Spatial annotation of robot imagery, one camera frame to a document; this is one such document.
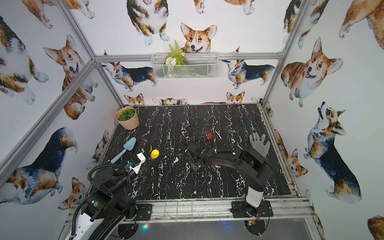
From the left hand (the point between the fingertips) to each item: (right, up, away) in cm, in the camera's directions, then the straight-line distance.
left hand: (156, 152), depth 65 cm
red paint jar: (+25, +1, +36) cm, 44 cm away
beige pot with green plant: (-30, +15, +35) cm, 49 cm away
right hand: (+16, -11, +24) cm, 31 cm away
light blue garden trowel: (-29, -4, +33) cm, 44 cm away
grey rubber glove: (+57, -2, +33) cm, 66 cm away
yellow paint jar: (0, 0, -2) cm, 2 cm away
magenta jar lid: (+26, -13, +23) cm, 37 cm away
